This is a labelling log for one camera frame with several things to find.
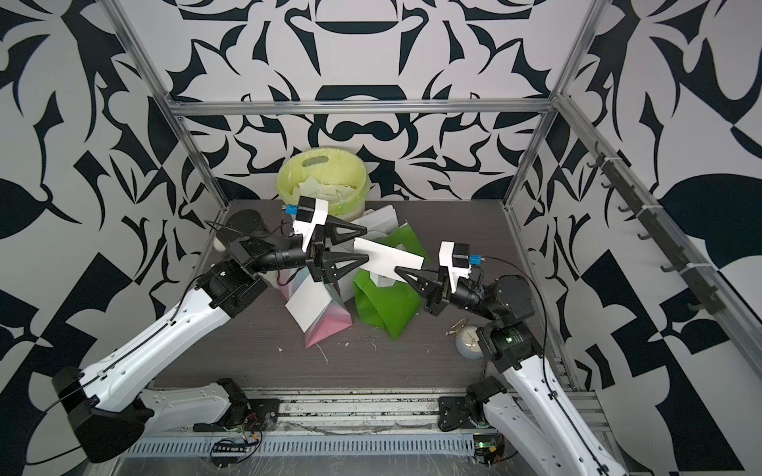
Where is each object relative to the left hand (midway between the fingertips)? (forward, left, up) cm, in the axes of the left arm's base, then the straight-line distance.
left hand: (363, 235), depth 53 cm
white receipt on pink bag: (+1, +15, -28) cm, 32 cm away
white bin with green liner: (+46, +12, -24) cm, 53 cm away
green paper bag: (+1, -6, -32) cm, 33 cm away
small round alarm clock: (-6, -27, -41) cm, 50 cm away
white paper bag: (+22, -3, -22) cm, 31 cm away
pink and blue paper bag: (+2, +11, -41) cm, 43 cm away
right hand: (-4, -6, -5) cm, 9 cm away
